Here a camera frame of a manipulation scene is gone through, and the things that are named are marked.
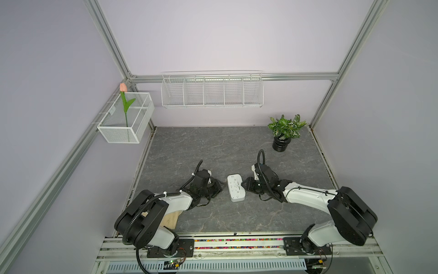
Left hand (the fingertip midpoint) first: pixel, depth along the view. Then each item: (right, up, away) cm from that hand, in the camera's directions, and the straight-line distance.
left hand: (226, 187), depth 87 cm
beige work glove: (-27, -14, -6) cm, 31 cm away
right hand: (+8, +2, 0) cm, 8 cm away
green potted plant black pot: (+30, +30, 0) cm, 42 cm away
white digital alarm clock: (+5, -2, -1) cm, 6 cm away
